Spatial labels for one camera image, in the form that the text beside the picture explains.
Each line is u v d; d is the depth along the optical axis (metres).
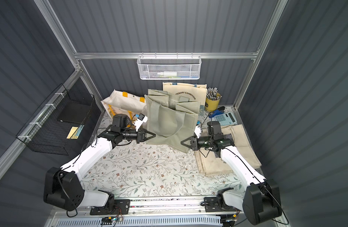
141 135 0.69
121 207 0.73
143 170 0.87
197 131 0.70
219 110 1.14
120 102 1.05
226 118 1.09
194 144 0.67
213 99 1.04
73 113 0.85
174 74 0.89
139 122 0.70
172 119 0.67
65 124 0.76
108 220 0.70
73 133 0.65
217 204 0.73
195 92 1.04
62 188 0.41
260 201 0.40
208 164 0.85
